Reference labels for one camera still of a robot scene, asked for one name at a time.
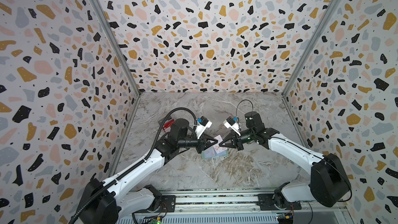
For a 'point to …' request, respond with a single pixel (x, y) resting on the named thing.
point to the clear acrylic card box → (161, 122)
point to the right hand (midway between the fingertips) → (221, 143)
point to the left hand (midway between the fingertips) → (218, 140)
